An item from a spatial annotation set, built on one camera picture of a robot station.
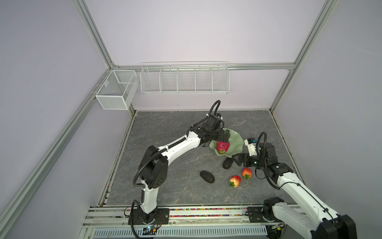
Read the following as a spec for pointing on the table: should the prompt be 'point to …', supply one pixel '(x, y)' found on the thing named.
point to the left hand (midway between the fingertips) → (224, 136)
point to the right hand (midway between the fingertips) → (238, 157)
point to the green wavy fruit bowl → (237, 143)
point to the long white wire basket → (185, 77)
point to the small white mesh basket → (118, 90)
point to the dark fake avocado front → (207, 176)
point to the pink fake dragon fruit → (222, 147)
